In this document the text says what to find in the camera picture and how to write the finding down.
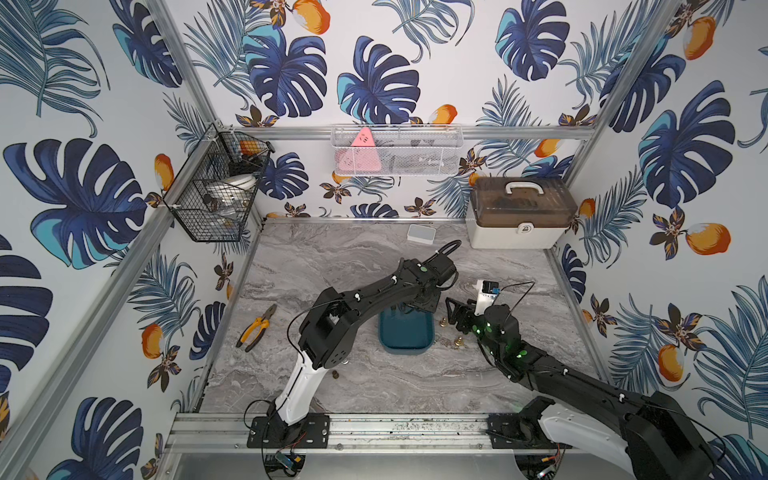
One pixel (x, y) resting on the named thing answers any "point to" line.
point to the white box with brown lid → (520, 212)
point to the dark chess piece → (335, 374)
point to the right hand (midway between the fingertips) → (458, 299)
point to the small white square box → (423, 234)
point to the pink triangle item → (363, 155)
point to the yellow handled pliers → (261, 323)
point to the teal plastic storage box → (401, 333)
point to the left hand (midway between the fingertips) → (424, 299)
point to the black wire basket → (213, 197)
